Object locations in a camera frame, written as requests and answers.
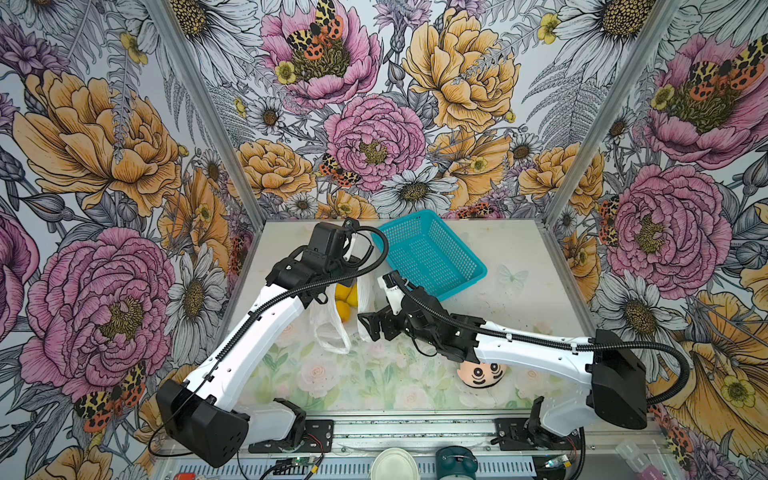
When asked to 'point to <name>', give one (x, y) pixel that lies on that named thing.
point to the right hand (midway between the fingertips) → (376, 316)
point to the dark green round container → (455, 463)
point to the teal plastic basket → (424, 248)
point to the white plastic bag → (330, 331)
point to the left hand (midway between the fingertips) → (342, 268)
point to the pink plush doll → (480, 374)
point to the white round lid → (394, 464)
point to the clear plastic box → (632, 455)
